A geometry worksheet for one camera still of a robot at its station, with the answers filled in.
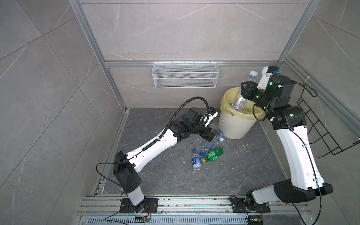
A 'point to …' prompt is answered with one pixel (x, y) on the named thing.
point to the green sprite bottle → (216, 152)
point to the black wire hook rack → (319, 130)
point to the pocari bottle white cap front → (196, 161)
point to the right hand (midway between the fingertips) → (242, 83)
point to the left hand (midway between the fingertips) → (212, 124)
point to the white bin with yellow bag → (235, 124)
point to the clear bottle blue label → (220, 136)
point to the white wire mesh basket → (185, 75)
